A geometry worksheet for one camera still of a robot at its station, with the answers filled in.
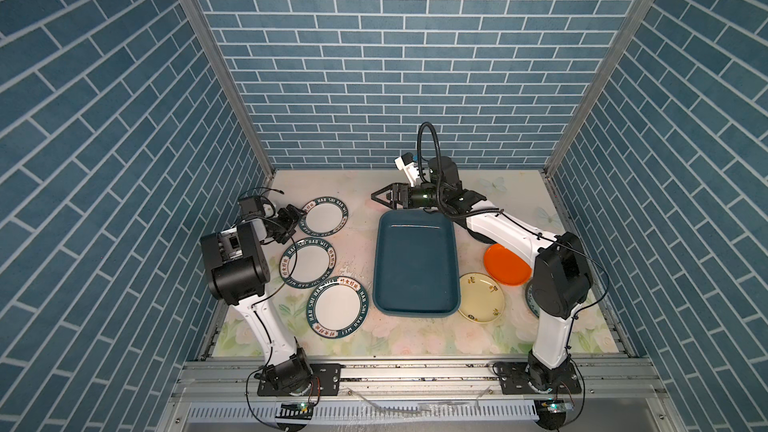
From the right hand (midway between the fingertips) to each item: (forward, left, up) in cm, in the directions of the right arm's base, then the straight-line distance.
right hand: (377, 195), depth 79 cm
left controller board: (-46, +16, -29) cm, 57 cm away
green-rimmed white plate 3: (-22, +11, -26) cm, 35 cm away
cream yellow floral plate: (-15, -32, -27) cm, 44 cm away
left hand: (+6, +29, -21) cm, 36 cm away
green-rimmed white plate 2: (-9, +23, -25) cm, 35 cm away
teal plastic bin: (-7, -12, -24) cm, 28 cm away
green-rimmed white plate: (+10, +22, -25) cm, 35 cm away
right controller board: (-40, -46, -29) cm, 68 cm away
